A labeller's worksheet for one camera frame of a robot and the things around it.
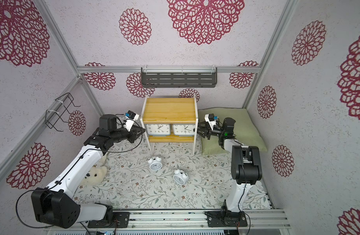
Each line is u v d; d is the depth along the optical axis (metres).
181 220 0.75
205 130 0.80
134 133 0.69
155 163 0.87
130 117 0.66
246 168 0.51
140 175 0.90
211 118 0.76
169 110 0.80
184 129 0.86
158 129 0.86
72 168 0.46
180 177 0.80
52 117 0.73
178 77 0.95
